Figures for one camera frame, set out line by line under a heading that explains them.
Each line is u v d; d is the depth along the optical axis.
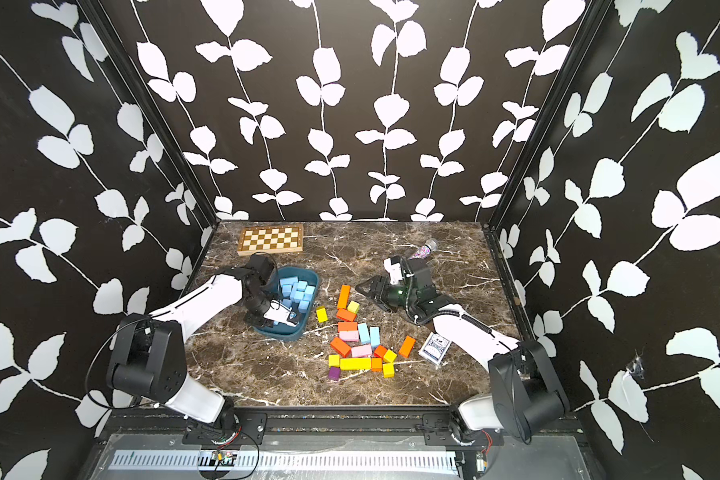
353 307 0.95
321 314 0.93
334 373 0.83
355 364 0.84
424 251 1.07
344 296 0.98
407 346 0.88
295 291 0.98
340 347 0.86
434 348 0.86
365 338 0.89
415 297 0.66
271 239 1.11
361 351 0.86
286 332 0.86
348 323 0.93
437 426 0.74
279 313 0.78
